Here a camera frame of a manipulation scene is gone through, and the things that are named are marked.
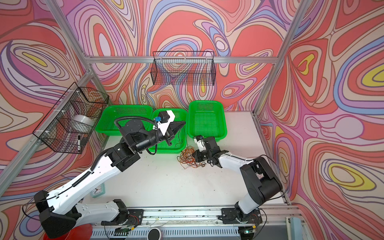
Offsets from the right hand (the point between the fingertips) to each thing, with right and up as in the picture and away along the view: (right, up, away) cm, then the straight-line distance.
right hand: (194, 157), depth 91 cm
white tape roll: (-55, +23, -17) cm, 62 cm away
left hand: (-4, +21, -33) cm, 39 cm away
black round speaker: (-18, -29, -25) cm, 42 cm away
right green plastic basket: (+10, +25, +24) cm, 36 cm away
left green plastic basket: (-64, +29, +23) cm, 74 cm away
